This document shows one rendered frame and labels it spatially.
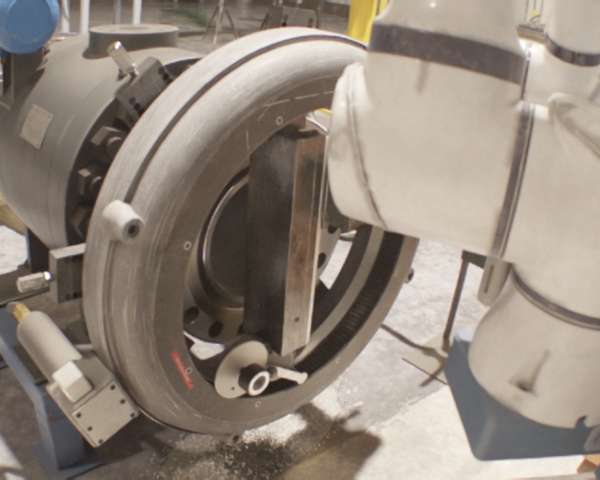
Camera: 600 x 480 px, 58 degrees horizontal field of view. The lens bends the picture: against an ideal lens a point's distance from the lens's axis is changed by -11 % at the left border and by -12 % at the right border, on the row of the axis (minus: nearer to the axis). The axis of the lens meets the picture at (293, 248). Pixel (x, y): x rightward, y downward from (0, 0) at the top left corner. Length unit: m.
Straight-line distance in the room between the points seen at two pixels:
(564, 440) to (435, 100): 0.36
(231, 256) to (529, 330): 0.82
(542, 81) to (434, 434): 1.07
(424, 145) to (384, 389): 1.29
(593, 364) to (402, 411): 1.15
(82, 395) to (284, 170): 0.45
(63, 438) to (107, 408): 0.46
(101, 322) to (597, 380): 0.64
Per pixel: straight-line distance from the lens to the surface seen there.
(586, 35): 0.80
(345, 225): 0.94
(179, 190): 0.79
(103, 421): 0.95
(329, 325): 1.27
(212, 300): 1.09
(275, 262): 0.98
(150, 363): 0.89
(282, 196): 0.92
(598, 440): 0.66
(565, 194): 0.51
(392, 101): 0.52
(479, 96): 0.51
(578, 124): 0.51
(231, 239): 1.31
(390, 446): 1.57
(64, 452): 1.42
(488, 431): 0.59
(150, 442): 1.51
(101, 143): 1.09
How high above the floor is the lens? 1.07
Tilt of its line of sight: 26 degrees down
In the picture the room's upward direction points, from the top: 6 degrees clockwise
